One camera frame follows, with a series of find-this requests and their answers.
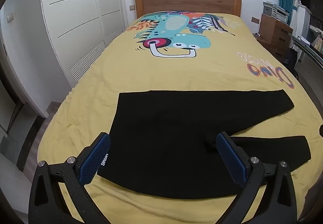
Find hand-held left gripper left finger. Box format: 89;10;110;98
28;132;111;224

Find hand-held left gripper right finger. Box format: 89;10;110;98
215;131;298;224

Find black pants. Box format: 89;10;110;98
97;89;311;200

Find yellow dinosaur printed bed cover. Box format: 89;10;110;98
35;12;323;224

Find black bag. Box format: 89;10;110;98
285;46;299;72

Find wooden dresser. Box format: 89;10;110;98
257;14;293;63

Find glass desk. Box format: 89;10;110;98
289;32;323;68

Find white wardrobe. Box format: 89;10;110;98
39;0;124;86

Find bookcase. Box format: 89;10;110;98
309;15;323;53

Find grey printer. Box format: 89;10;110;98
262;2;290;24

